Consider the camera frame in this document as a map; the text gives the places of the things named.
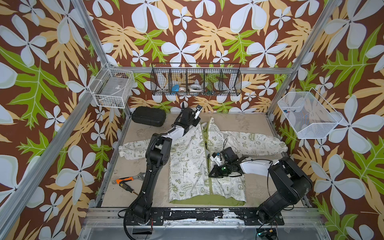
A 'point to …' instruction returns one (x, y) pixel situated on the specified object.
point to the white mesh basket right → (309, 115)
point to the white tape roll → (195, 88)
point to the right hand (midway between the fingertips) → (208, 175)
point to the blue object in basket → (175, 88)
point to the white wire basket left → (111, 87)
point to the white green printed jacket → (191, 149)
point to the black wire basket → (196, 79)
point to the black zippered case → (149, 116)
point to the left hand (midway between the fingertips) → (197, 111)
